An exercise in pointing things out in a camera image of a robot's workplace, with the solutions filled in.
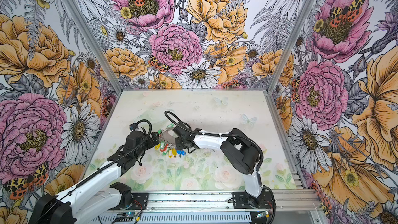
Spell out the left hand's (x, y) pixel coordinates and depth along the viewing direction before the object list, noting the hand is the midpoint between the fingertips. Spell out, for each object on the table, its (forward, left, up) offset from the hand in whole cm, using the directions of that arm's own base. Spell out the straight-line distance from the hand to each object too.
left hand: (151, 140), depth 87 cm
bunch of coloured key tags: (-2, -7, -7) cm, 10 cm away
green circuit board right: (-34, -55, -7) cm, 65 cm away
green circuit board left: (-33, +7, -9) cm, 35 cm away
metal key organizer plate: (+7, -5, -8) cm, 12 cm away
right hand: (-2, -16, -6) cm, 17 cm away
